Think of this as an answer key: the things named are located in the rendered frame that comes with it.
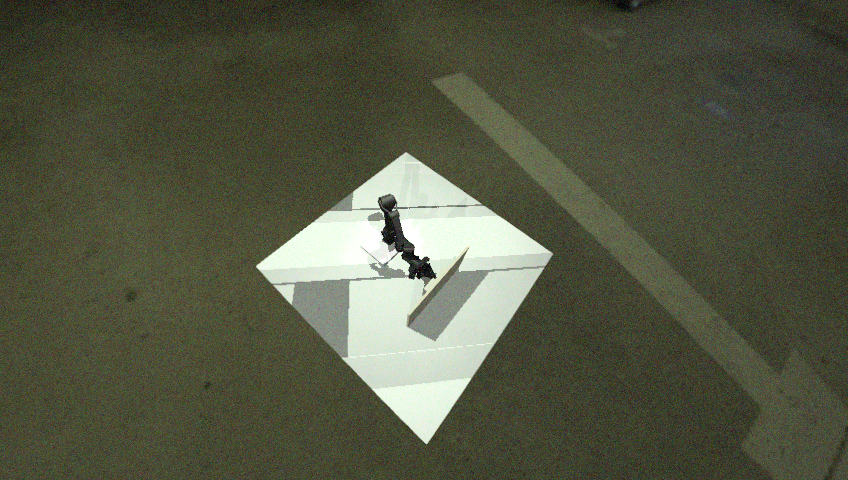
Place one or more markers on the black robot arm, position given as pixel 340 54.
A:
pixel 393 233

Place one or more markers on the grey flat square panel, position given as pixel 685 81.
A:
pixel 436 287

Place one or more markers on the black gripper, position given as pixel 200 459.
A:
pixel 423 268

